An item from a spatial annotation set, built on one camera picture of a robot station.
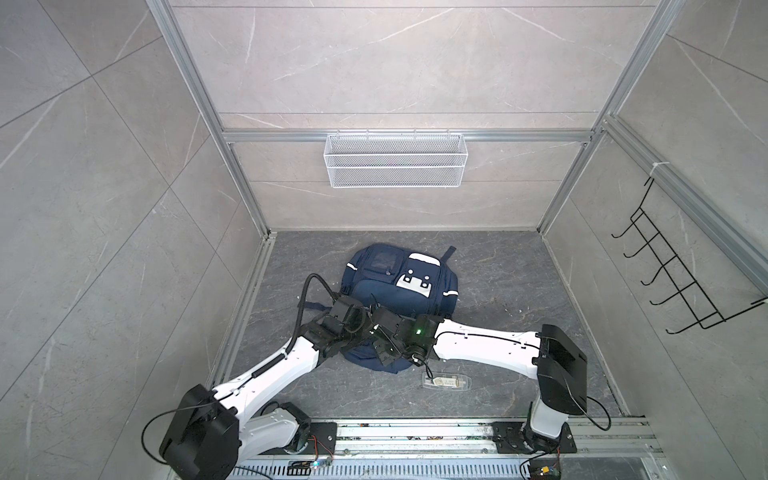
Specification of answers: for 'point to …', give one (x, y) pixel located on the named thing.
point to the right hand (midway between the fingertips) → (380, 346)
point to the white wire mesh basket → (395, 160)
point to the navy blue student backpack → (401, 278)
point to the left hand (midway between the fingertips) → (375, 321)
